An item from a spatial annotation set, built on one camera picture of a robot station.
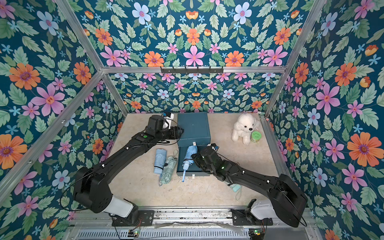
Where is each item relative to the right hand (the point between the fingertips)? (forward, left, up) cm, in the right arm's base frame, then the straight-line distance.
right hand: (190, 155), depth 79 cm
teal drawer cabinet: (+15, -1, +4) cm, 16 cm away
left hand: (+13, +5, +6) cm, 15 cm away
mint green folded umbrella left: (-3, +13, -11) cm, 18 cm away
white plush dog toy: (+22, -33, +2) cm, 40 cm away
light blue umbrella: (+3, +20, -12) cm, 23 cm away
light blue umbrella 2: (-2, +1, 0) cm, 2 cm away
